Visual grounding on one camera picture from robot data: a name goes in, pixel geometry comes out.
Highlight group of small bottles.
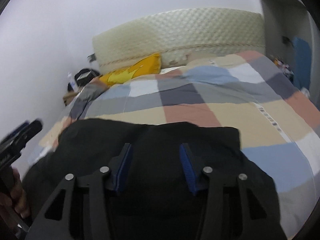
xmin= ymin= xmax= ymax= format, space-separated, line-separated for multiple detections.
xmin=272 ymin=56 xmax=294 ymax=79

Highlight cream quilted headboard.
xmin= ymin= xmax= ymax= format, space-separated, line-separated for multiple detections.
xmin=92 ymin=8 xmax=266 ymax=72

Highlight floral pillow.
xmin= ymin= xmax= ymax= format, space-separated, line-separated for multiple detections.
xmin=161 ymin=52 xmax=193 ymax=68

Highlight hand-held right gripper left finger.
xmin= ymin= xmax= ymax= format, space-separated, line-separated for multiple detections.
xmin=25 ymin=142 xmax=133 ymax=240

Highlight grey striped pillow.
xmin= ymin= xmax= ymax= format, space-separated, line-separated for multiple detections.
xmin=69 ymin=83 xmax=107 ymax=120

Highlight white plastic bottle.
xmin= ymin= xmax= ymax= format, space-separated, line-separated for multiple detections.
xmin=67 ymin=71 xmax=76 ymax=92

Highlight black bag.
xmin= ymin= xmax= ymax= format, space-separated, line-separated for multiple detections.
xmin=74 ymin=68 xmax=100 ymax=87

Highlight yellow pillow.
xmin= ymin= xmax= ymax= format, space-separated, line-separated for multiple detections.
xmin=99 ymin=52 xmax=162 ymax=87

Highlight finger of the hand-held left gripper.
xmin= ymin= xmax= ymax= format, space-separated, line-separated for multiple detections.
xmin=23 ymin=119 xmax=43 ymax=142

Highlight checkered patchwork quilt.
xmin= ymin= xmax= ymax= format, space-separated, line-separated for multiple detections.
xmin=27 ymin=51 xmax=318 ymax=233

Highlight person's left hand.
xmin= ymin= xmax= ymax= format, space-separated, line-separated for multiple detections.
xmin=0 ymin=167 xmax=31 ymax=221

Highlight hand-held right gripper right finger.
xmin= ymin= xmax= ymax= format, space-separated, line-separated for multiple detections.
xmin=179 ymin=143 xmax=287 ymax=240

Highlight wooden nightstand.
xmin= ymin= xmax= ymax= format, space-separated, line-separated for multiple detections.
xmin=62 ymin=91 xmax=78 ymax=107

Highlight black puffer jacket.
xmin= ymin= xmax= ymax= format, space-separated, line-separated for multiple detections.
xmin=21 ymin=118 xmax=280 ymax=240

